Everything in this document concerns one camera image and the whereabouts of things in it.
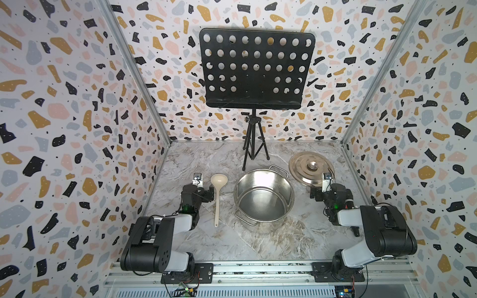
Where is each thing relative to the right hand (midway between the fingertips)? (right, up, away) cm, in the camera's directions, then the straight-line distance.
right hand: (323, 184), depth 95 cm
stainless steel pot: (-31, -6, -1) cm, 31 cm away
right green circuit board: (-1, -38, -23) cm, 45 cm away
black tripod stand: (-35, +23, +5) cm, 43 cm away
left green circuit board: (-63, -39, -23) cm, 78 cm away
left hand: (-61, 0, -3) cm, 61 cm away
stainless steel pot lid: (-4, +8, +12) cm, 15 cm away
